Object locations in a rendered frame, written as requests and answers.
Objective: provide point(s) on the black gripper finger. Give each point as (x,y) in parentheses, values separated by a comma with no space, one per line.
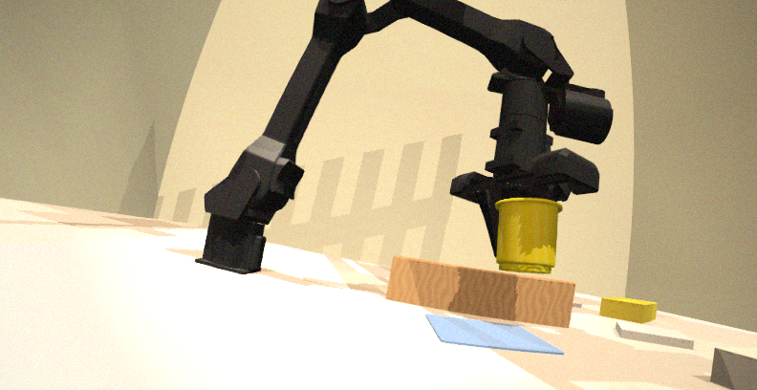
(520,191)
(487,201)

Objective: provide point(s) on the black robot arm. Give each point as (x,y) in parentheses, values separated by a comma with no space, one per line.
(265,176)

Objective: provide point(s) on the yellow cup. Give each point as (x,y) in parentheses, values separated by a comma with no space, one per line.
(527,235)

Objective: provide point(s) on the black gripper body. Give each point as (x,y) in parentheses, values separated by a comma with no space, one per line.
(520,159)

